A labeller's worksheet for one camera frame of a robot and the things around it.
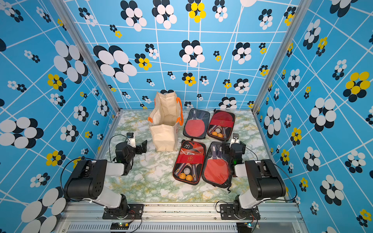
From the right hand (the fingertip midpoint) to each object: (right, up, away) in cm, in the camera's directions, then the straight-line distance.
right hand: (236, 140), depth 93 cm
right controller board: (-3, -39, -23) cm, 46 cm away
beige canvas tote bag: (-48, +19, +18) cm, 54 cm away
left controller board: (-65, -41, -21) cm, 79 cm away
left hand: (-62, +1, +1) cm, 62 cm away
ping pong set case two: (-7, +10, +14) cm, 18 cm away
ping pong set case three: (-30, -13, -4) cm, 33 cm away
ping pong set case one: (-25, +10, +15) cm, 31 cm away
